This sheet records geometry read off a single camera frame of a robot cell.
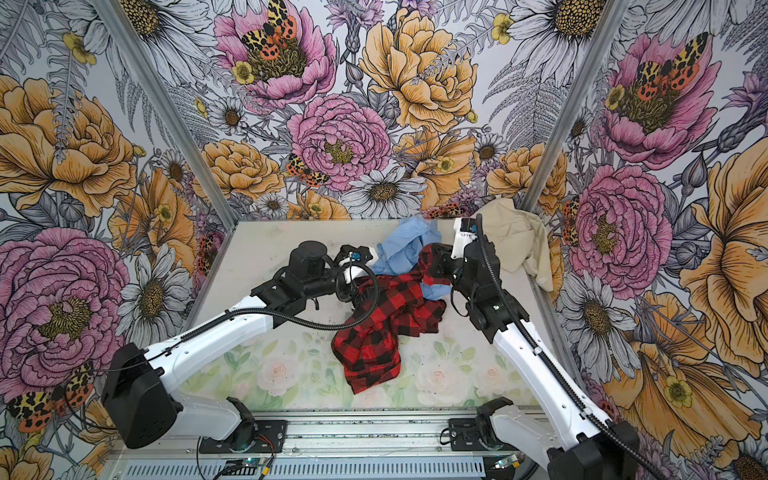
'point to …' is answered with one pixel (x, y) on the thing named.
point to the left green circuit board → (254, 461)
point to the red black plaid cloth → (368, 352)
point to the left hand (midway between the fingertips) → (371, 274)
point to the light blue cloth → (400, 252)
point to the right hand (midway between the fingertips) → (430, 254)
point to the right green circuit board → (504, 462)
